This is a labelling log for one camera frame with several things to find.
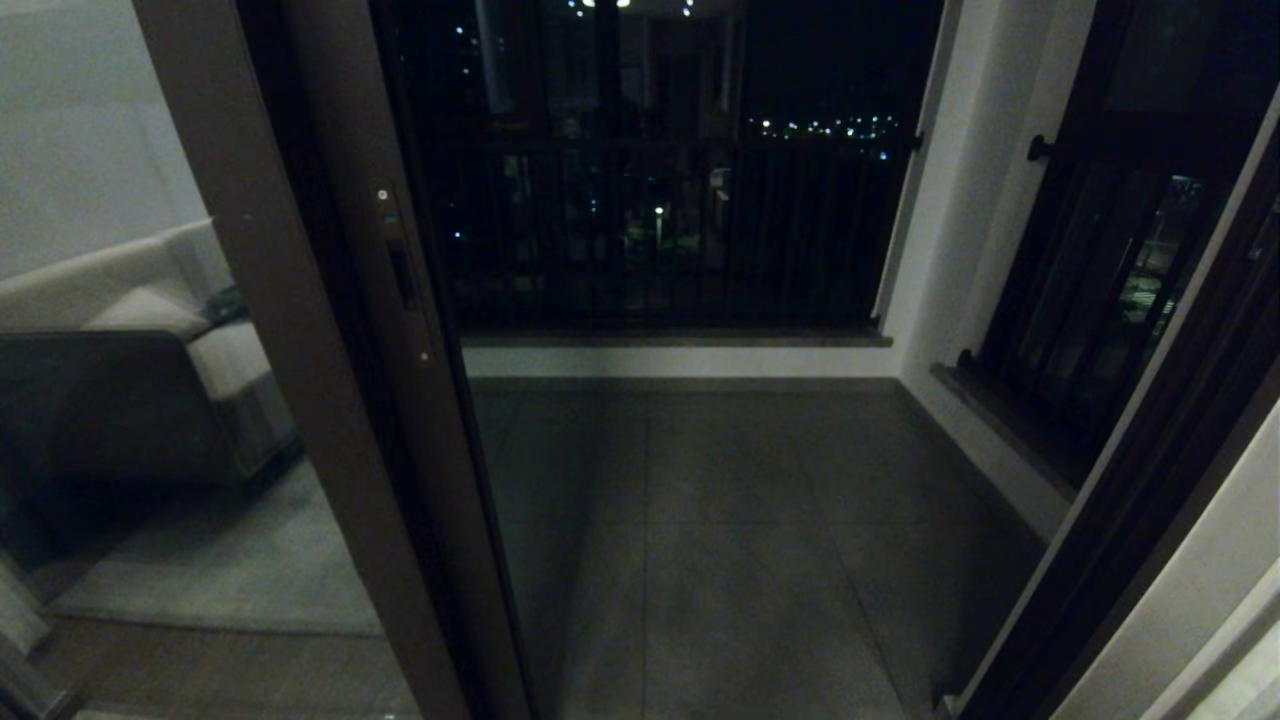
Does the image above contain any dark outer door frame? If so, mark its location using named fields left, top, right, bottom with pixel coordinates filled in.
left=955, top=100, right=1280, bottom=720

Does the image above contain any brown framed fixed glass panel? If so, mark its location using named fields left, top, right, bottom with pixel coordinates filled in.
left=0, top=0, right=471, bottom=720

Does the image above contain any black metal balcony railing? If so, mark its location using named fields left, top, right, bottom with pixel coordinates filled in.
left=400, top=118, right=923, bottom=331

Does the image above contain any grey rug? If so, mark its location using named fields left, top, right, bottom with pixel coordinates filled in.
left=45, top=455, right=386, bottom=638

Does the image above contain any beige sofa cushion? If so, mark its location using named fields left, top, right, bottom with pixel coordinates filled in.
left=82, top=287, right=214, bottom=341

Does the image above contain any brown framed glass sliding door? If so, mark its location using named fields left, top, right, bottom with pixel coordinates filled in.
left=235, top=0, right=536, bottom=720

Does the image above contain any beige sofa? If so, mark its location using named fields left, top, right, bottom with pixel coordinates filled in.
left=0, top=220, right=298, bottom=488

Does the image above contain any small dark cloth item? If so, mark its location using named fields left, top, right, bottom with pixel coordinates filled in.
left=204, top=285, right=250, bottom=327

